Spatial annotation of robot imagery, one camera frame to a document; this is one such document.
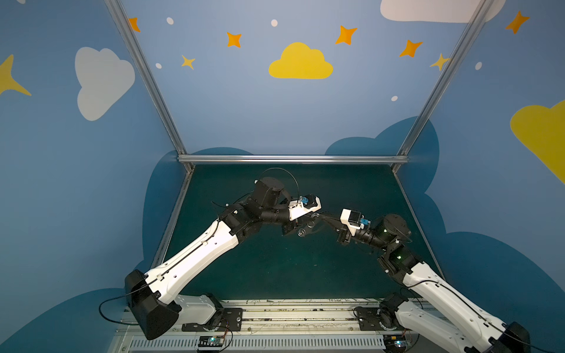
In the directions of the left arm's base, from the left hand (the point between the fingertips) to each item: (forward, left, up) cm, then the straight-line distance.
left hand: (313, 214), depth 66 cm
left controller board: (-30, +32, -31) cm, 54 cm away
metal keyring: (-2, +3, -8) cm, 8 cm away
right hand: (0, -3, +2) cm, 3 cm away
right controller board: (-29, -29, -31) cm, 52 cm away
